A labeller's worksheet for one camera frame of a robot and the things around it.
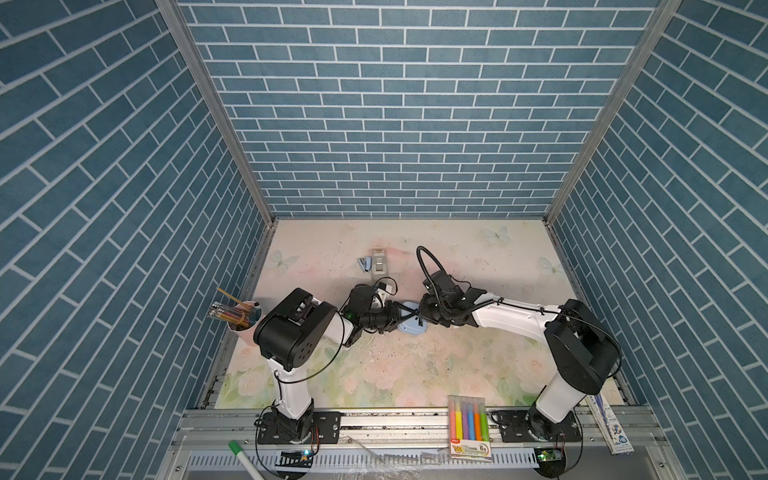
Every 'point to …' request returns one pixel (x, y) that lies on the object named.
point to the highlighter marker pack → (469, 429)
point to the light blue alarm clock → (414, 325)
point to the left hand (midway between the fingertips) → (418, 320)
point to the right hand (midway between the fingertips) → (417, 314)
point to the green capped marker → (239, 452)
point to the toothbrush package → (609, 426)
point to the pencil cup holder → (239, 316)
